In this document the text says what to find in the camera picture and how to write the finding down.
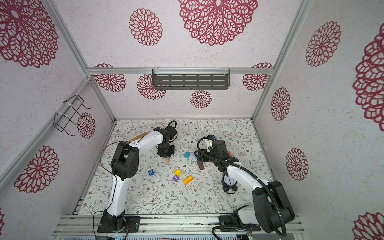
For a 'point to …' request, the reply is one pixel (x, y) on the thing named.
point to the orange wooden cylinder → (188, 180)
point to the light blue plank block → (195, 158)
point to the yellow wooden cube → (177, 172)
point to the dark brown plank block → (201, 165)
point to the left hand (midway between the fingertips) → (168, 158)
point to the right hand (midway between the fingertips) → (199, 150)
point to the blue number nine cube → (151, 172)
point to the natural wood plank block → (167, 160)
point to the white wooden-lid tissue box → (139, 136)
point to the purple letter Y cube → (175, 178)
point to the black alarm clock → (229, 184)
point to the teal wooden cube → (186, 154)
